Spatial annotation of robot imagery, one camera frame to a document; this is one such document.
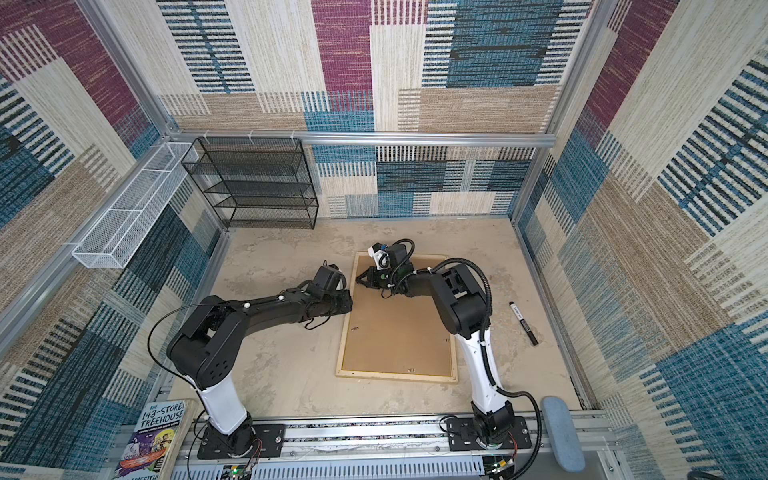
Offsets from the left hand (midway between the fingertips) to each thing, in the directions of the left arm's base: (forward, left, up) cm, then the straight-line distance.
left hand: (355, 299), depth 95 cm
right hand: (+7, 0, -1) cm, 8 cm away
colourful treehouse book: (-38, +46, -1) cm, 59 cm away
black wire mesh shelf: (+40, +37, +15) cm, 56 cm away
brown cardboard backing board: (-11, -14, -3) cm, 18 cm away
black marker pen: (-8, -51, -2) cm, 52 cm away
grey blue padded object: (-39, -50, +1) cm, 63 cm away
